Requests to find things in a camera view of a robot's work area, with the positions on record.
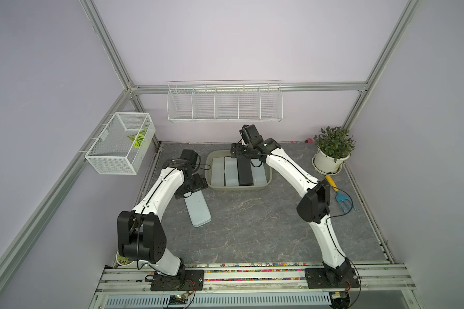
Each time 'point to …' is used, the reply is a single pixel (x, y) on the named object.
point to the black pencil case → (244, 171)
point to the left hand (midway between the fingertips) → (195, 190)
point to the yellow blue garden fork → (341, 199)
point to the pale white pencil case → (198, 208)
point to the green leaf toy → (138, 138)
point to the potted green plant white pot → (334, 145)
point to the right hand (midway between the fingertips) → (237, 149)
